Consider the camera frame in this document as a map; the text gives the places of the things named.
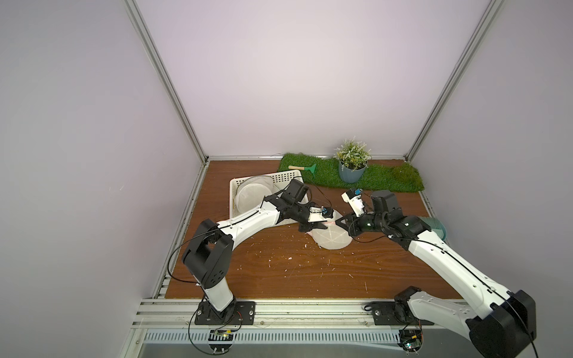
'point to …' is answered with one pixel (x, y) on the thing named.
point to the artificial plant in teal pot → (353, 157)
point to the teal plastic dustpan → (435, 225)
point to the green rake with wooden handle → (312, 168)
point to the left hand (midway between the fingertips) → (327, 222)
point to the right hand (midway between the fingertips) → (337, 217)
